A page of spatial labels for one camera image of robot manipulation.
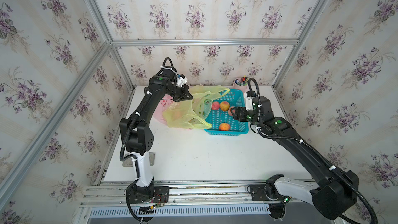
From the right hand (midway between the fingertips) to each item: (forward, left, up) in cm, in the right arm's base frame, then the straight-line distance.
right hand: (238, 109), depth 78 cm
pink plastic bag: (+22, +45, -20) cm, 54 cm away
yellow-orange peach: (+17, +4, -19) cm, 25 cm away
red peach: (+16, +10, -17) cm, 25 cm away
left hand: (+8, +24, 0) cm, 25 cm away
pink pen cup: (+35, -10, -15) cm, 39 cm away
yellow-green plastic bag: (-1, +24, -3) cm, 24 cm away
